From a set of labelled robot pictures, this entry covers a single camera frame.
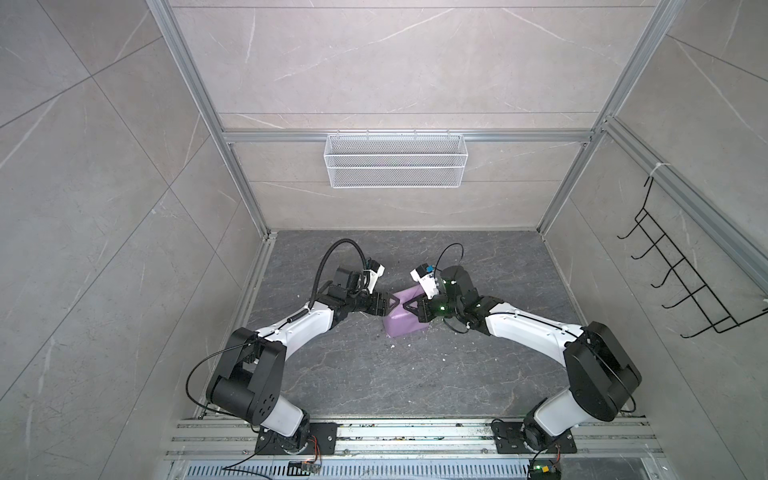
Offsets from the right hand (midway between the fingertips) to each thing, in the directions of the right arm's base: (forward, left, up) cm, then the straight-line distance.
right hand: (404, 303), depth 84 cm
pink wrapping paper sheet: (-4, 0, -2) cm, 5 cm away
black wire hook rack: (-4, -64, +18) cm, 66 cm away
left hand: (+4, +4, -1) cm, 6 cm away
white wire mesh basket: (+46, +1, +17) cm, 49 cm away
